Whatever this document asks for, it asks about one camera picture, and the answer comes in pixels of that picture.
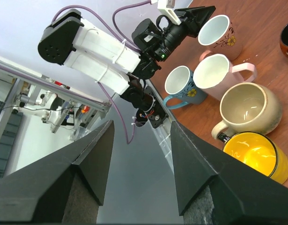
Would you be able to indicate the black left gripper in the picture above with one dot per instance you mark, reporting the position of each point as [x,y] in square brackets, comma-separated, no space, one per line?
[157,44]

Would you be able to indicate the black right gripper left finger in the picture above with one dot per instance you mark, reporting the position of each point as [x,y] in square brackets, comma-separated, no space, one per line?
[65,187]

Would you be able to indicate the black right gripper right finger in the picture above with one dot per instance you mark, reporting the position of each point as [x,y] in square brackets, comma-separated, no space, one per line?
[214,188]

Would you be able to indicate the pink floral textured mug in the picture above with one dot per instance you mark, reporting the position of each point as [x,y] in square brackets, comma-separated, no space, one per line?
[219,36]

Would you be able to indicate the pale pink faceted mug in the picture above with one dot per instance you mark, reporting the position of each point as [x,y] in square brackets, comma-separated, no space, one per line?
[216,74]

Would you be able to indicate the beige round mug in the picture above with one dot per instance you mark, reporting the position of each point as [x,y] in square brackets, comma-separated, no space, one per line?
[248,107]

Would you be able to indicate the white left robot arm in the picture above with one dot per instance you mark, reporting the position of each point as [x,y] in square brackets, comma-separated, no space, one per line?
[75,42]

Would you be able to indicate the yellow enamel mug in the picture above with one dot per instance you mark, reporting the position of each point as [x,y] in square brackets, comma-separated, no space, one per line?
[258,152]

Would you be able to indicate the blue floral mug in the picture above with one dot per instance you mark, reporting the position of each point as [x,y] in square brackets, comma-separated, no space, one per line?
[179,84]

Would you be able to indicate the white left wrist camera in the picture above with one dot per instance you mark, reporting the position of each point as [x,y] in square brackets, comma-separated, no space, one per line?
[166,8]

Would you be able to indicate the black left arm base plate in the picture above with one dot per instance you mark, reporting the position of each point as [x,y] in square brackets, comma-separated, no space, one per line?
[155,117]

